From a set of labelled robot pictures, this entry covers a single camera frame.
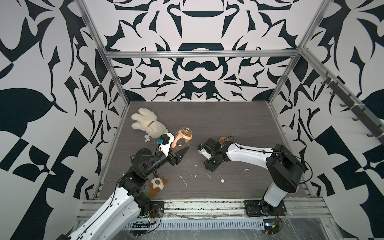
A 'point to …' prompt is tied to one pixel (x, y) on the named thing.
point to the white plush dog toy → (147, 122)
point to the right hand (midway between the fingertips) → (209, 161)
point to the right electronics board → (271, 226)
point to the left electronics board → (140, 227)
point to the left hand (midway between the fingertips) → (180, 139)
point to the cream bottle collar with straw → (222, 180)
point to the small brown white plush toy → (156, 185)
